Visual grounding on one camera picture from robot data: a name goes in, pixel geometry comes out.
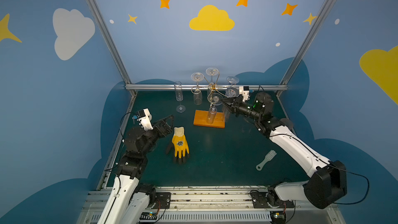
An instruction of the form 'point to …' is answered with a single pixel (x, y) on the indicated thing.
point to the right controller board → (278, 217)
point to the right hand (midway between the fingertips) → (223, 99)
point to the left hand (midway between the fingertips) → (168, 116)
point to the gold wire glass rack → (200, 116)
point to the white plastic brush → (267, 158)
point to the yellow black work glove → (180, 145)
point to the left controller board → (148, 215)
